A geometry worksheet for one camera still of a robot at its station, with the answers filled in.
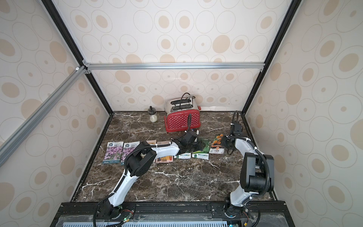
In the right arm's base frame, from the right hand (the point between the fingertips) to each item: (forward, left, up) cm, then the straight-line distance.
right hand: (231, 143), depth 94 cm
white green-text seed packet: (-6, +19, -5) cm, 21 cm away
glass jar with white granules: (+21, +57, +7) cm, 61 cm away
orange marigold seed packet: (+3, +56, -6) cm, 56 cm away
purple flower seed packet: (-9, +79, -2) cm, 79 cm away
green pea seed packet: (-7, +29, -5) cm, 31 cm away
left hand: (-1, +15, -1) cm, 16 cm away
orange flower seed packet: (-1, +9, -3) cm, 10 cm away
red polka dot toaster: (+15, +34, +12) cm, 39 cm away
